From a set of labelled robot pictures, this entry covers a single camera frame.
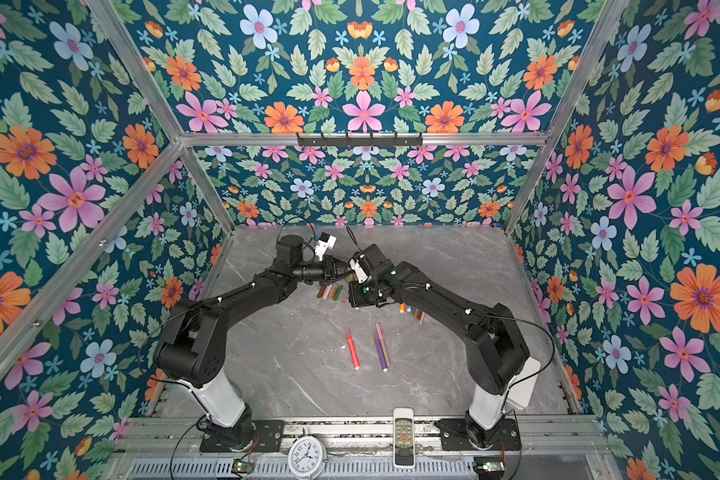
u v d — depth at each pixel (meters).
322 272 0.78
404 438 0.72
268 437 0.74
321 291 1.01
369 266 0.66
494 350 0.46
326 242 0.82
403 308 0.96
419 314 0.96
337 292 1.01
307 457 0.68
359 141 0.93
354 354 0.86
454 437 0.72
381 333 0.91
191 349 0.48
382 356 0.86
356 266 0.78
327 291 1.01
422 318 0.95
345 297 0.99
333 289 1.01
